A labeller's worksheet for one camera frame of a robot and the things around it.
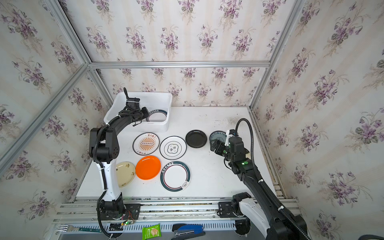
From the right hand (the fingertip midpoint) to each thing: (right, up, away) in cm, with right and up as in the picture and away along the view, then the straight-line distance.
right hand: (213, 144), depth 80 cm
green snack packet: (-30, -39, -13) cm, 51 cm away
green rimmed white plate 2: (-21, -19, +4) cm, 29 cm away
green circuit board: (-55, -38, -13) cm, 68 cm away
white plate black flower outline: (-24, -5, +15) cm, 29 cm away
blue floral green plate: (+7, +2, +24) cm, 25 cm away
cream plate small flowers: (-51, -17, +6) cm, 54 cm away
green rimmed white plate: (-38, +17, +30) cm, 51 cm away
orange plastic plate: (-38, -16, +8) cm, 42 cm away
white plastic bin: (-37, +25, +31) cm, 54 cm away
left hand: (-44, +20, +23) cm, 54 cm away
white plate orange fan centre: (-43, -3, +18) cm, 47 cm away
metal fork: (-71, -38, -12) cm, 81 cm away
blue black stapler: (-15, -38, -14) cm, 43 cm away
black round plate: (-9, +1, +19) cm, 21 cm away
